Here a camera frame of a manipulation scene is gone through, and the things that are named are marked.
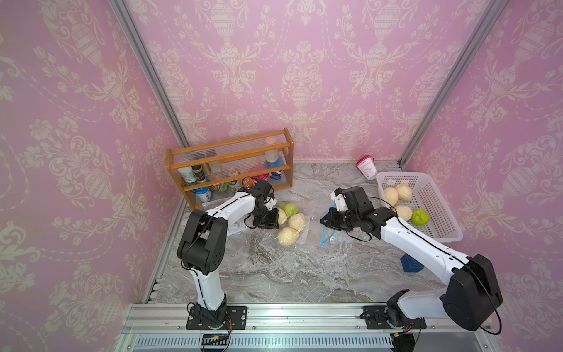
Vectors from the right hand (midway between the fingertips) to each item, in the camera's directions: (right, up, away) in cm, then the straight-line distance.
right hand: (321, 220), depth 81 cm
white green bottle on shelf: (-53, +18, +8) cm, 57 cm away
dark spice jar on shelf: (-49, +18, +8) cm, 53 cm away
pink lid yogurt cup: (+28, +23, +31) cm, 48 cm away
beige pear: (+35, +8, +18) cm, 40 cm away
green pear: (-11, +3, +13) cm, 17 cm away
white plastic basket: (+52, -4, +10) cm, 54 cm away
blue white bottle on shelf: (-19, +25, +19) cm, 37 cm away
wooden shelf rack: (-46, +19, +13) cm, 51 cm away
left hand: (-17, -4, +10) cm, 20 cm away
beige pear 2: (+42, +10, +20) cm, 47 cm away
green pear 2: (+44, -1, +11) cm, 45 cm away
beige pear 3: (+37, +2, +11) cm, 39 cm away
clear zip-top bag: (-2, -7, +7) cm, 10 cm away
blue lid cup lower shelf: (-50, +9, +15) cm, 53 cm away
